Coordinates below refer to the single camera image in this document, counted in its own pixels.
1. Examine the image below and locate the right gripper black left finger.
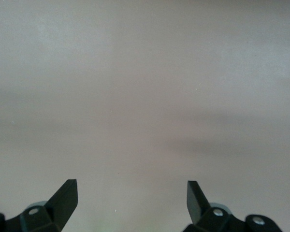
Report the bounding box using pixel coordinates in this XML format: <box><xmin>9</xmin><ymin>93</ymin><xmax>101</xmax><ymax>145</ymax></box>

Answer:
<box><xmin>4</xmin><ymin>178</ymin><xmax>78</xmax><ymax>232</ymax></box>

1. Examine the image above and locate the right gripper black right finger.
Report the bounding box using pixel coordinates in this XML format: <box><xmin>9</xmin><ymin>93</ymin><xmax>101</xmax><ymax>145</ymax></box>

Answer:
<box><xmin>183</xmin><ymin>180</ymin><xmax>247</xmax><ymax>232</ymax></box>

